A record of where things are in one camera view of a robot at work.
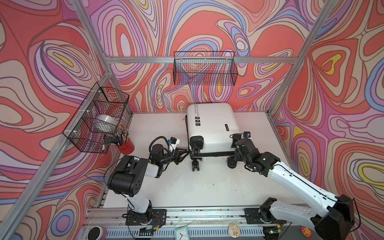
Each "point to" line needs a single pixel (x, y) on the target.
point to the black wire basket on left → (99, 100)
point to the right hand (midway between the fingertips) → (241, 153)
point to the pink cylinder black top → (97, 233)
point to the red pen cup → (126, 146)
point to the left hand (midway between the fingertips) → (188, 152)
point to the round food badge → (234, 230)
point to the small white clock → (181, 233)
